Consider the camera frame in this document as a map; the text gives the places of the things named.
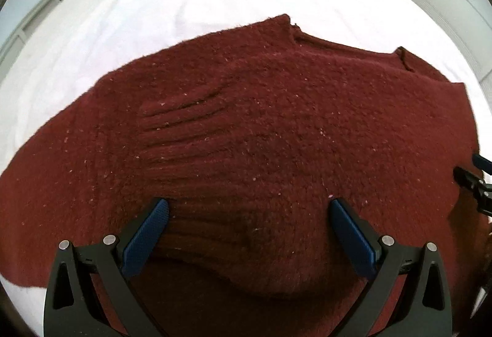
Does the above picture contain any white low cabinet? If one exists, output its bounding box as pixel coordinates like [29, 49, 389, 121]
[0, 0, 63, 81]

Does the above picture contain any dark red knitted sweater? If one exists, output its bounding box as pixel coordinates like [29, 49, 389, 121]
[1, 16, 490, 336]

